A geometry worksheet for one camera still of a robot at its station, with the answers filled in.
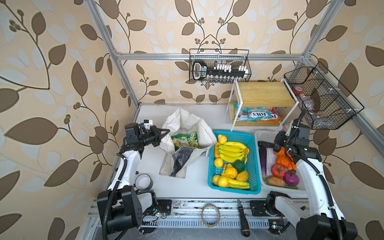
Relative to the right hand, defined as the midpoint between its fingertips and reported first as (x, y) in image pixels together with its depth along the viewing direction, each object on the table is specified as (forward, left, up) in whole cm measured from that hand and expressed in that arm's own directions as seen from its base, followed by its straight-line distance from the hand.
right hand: (282, 137), depth 78 cm
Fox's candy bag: (+16, +9, +1) cm, 18 cm away
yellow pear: (+7, +29, -11) cm, 32 cm away
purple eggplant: (-1, +5, -15) cm, 16 cm away
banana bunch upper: (+1, +24, -16) cm, 29 cm away
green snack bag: (+8, +49, -13) cm, 51 cm away
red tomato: (-12, +1, -14) cm, 18 cm away
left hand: (+5, +59, +3) cm, 59 cm away
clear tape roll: (-32, +35, -17) cm, 50 cm away
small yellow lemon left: (-6, +32, -16) cm, 37 cm away
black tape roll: (-14, +75, -20) cm, 79 cm away
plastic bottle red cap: (+14, -12, +14) cm, 23 cm away
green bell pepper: (-9, +21, -14) cm, 27 cm away
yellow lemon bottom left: (-17, +33, -12) cm, 39 cm away
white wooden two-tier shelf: (+14, +11, +12) cm, 21 cm away
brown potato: (-18, +4, -14) cm, 23 cm away
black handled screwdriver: (-37, +24, -18) cm, 47 cm away
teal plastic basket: (-9, +15, -15) cm, 23 cm away
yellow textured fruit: (-12, +27, -14) cm, 32 cm away
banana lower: (-18, +26, -15) cm, 35 cm away
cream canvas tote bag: (+14, +54, -1) cm, 56 cm away
